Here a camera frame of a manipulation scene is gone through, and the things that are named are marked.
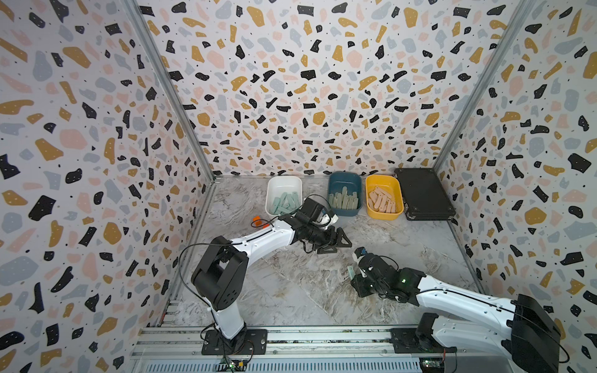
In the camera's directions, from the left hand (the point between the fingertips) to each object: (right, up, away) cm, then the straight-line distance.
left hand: (347, 247), depth 79 cm
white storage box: (-30, +23, +35) cm, 52 cm away
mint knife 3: (-23, +14, +31) cm, 41 cm away
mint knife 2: (-30, +13, +30) cm, 44 cm away
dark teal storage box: (+8, +25, +35) cm, 44 cm away
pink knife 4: (+26, +12, +30) cm, 42 cm away
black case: (+40, +17, +28) cm, 52 cm away
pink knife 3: (+18, +17, +34) cm, 42 cm away
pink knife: (+22, +21, +37) cm, 48 cm away
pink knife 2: (+19, +15, +30) cm, 39 cm away
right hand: (+2, -13, +2) cm, 14 cm away
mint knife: (-26, +17, +33) cm, 45 cm away
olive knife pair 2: (-3, +16, +32) cm, 36 cm away
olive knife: (+1, +15, +31) cm, 35 cm away
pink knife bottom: (+21, +14, +30) cm, 39 cm away
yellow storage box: (+23, +17, +34) cm, 45 cm away
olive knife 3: (+6, +14, +30) cm, 34 cm away
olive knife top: (+8, +18, +34) cm, 39 cm away
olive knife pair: (+4, +17, +32) cm, 37 cm away
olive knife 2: (+8, +14, +30) cm, 34 cm away
